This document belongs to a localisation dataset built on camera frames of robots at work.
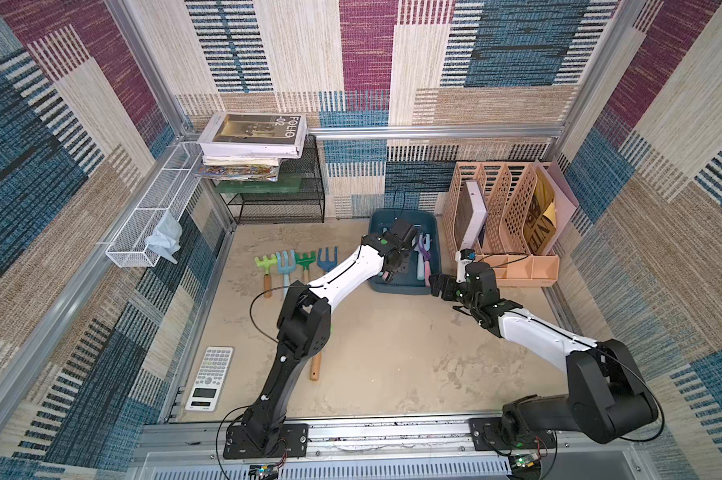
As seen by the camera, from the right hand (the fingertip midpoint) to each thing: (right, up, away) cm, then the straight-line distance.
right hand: (442, 275), depth 90 cm
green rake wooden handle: (-44, +3, +17) cm, 48 cm away
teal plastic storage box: (-9, -2, +12) cm, 15 cm away
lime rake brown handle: (-58, +3, +17) cm, 60 cm away
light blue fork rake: (-50, +2, +15) cm, 53 cm away
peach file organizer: (+29, +28, +18) cm, 44 cm away
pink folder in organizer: (+32, +21, -7) cm, 39 cm away
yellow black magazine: (+33, +17, +6) cm, 37 cm away
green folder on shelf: (-50, +29, +8) cm, 58 cm away
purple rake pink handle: (-2, +2, +12) cm, 13 cm away
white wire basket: (-76, +8, -22) cm, 80 cm away
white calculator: (-65, -25, -6) cm, 70 cm away
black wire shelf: (-46, +24, +29) cm, 60 cm away
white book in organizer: (+10, +19, +4) cm, 22 cm away
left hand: (-13, +5, +4) cm, 14 cm away
